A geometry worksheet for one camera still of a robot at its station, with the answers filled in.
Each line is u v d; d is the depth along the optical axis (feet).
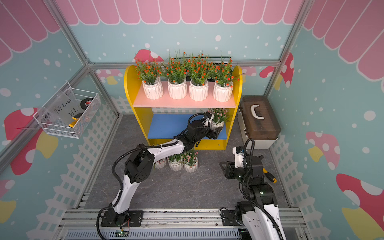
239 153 2.09
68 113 2.28
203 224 2.43
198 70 1.97
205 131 2.54
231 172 2.07
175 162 2.86
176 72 2.02
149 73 1.98
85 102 2.61
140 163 1.82
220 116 2.61
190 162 2.77
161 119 3.25
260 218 1.50
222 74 1.97
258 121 2.96
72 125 2.06
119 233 2.35
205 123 2.54
